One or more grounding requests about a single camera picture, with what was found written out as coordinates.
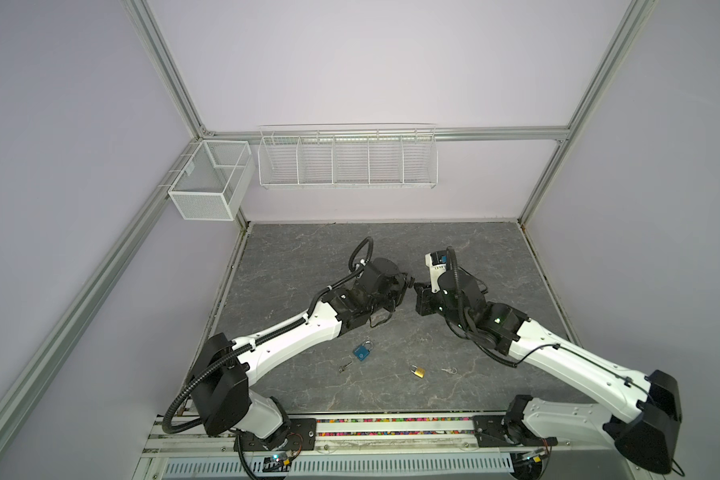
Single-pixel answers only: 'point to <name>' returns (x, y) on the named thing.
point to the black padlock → (411, 282)
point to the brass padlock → (419, 371)
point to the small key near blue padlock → (341, 368)
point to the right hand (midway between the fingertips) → (415, 287)
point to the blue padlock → (364, 350)
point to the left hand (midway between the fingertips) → (417, 281)
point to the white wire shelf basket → (397, 155)
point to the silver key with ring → (451, 370)
